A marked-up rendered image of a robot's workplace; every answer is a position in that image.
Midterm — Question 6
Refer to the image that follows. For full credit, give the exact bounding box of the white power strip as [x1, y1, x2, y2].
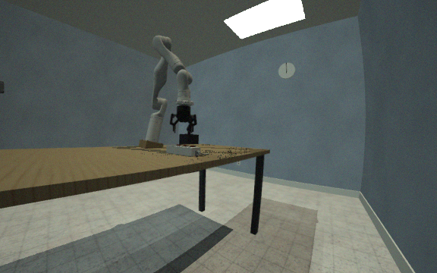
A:
[166, 144, 209, 157]

